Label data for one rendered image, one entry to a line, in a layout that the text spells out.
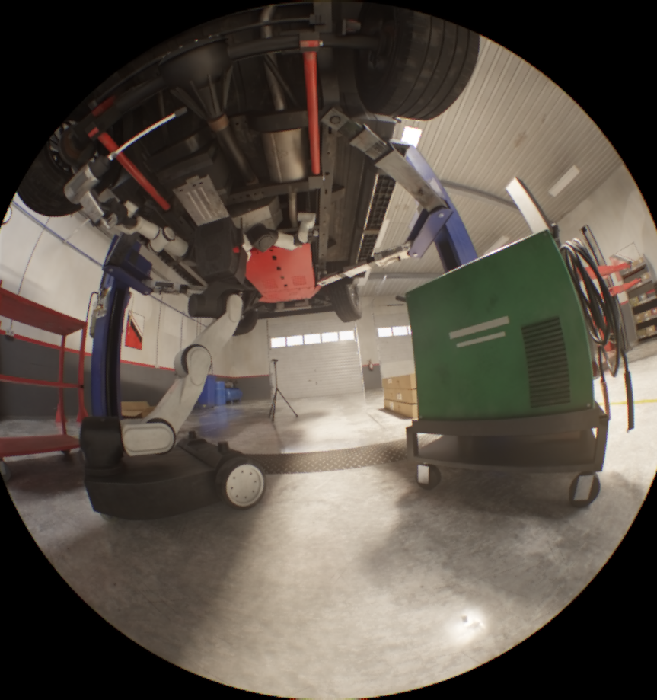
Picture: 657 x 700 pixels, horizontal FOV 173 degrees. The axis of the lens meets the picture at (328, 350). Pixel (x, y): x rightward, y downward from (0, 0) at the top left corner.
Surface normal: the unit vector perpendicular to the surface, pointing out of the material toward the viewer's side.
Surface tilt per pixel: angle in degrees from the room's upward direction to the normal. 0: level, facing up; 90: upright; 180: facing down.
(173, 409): 90
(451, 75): 172
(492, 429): 90
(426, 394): 86
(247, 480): 90
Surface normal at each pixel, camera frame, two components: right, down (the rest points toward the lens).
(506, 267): -0.86, -0.07
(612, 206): -0.99, 0.10
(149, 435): 0.83, -0.18
